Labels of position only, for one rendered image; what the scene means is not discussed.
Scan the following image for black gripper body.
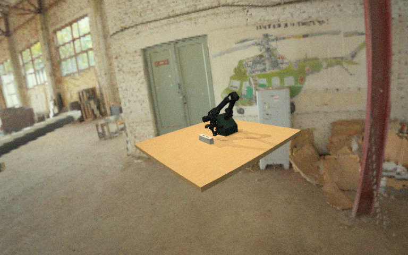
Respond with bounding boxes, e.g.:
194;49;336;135
205;120;224;129

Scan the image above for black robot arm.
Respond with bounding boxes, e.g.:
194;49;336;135
202;91;240;129

